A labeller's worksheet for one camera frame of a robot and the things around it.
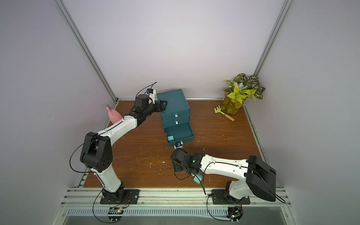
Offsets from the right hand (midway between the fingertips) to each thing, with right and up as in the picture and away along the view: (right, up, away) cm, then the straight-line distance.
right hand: (176, 160), depth 79 cm
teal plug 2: (+13, -10, -1) cm, 16 cm away
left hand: (-8, +35, +10) cm, 38 cm away
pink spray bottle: (-47, +25, +22) cm, 58 cm away
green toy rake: (+33, +30, +33) cm, 55 cm away
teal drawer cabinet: (0, +25, +6) cm, 26 cm away
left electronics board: (-31, -23, -8) cm, 40 cm away
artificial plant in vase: (+40, +42, +11) cm, 59 cm away
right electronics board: (+31, -23, -9) cm, 40 cm away
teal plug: (-5, +10, +15) cm, 19 cm away
